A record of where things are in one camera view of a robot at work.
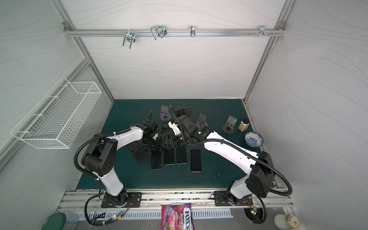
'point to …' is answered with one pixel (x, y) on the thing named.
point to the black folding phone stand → (140, 154)
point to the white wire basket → (56, 120)
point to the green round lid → (56, 221)
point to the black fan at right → (256, 215)
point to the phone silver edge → (165, 131)
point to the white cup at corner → (288, 221)
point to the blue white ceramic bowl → (254, 139)
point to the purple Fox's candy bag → (177, 217)
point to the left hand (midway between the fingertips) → (160, 148)
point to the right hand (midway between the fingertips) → (169, 140)
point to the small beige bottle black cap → (244, 125)
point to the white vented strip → (153, 214)
